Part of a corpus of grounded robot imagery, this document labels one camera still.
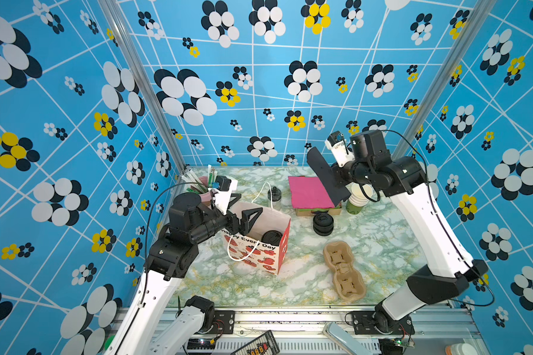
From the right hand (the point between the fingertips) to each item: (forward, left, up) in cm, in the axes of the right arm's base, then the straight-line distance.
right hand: (332, 168), depth 69 cm
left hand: (-13, +25, 0) cm, 28 cm away
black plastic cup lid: (-12, +20, -23) cm, 33 cm away
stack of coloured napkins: (+14, +3, -31) cm, 34 cm away
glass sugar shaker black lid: (+10, +19, -26) cm, 34 cm away
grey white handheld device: (-42, -5, -35) cm, 55 cm away
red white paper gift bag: (-21, +21, -13) cm, 32 cm away
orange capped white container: (-44, -36, -30) cm, 64 cm away
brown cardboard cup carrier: (-25, -9, -35) cm, 43 cm away
